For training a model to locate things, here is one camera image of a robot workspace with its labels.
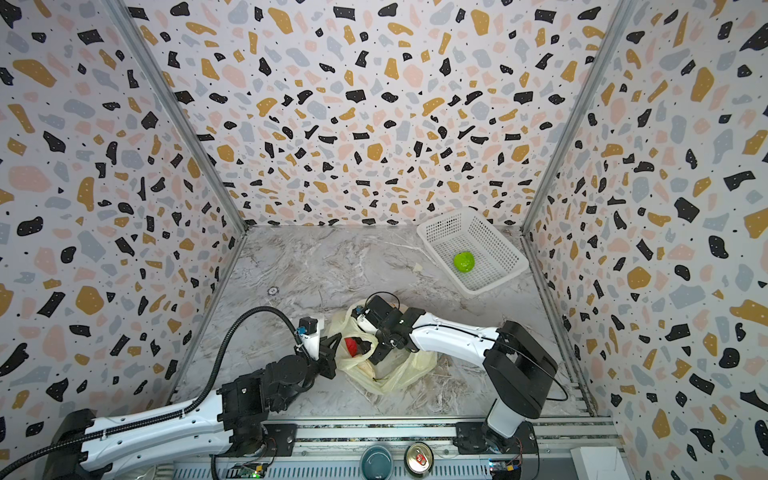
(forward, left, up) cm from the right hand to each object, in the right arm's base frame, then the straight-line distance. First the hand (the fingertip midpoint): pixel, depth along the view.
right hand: (365, 340), depth 83 cm
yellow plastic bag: (-7, -10, 0) cm, 12 cm away
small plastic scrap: (+32, -15, -9) cm, 37 cm away
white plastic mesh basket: (+35, -44, -7) cm, 57 cm away
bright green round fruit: (+30, -31, -2) cm, 43 cm away
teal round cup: (-28, -5, -6) cm, 29 cm away
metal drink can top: (-27, -14, +4) cm, 31 cm away
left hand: (-3, +4, +11) cm, 12 cm away
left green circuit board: (-29, +26, -7) cm, 40 cm away
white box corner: (-27, -56, -3) cm, 62 cm away
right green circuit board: (-28, -35, -9) cm, 46 cm away
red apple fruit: (0, +4, -3) cm, 5 cm away
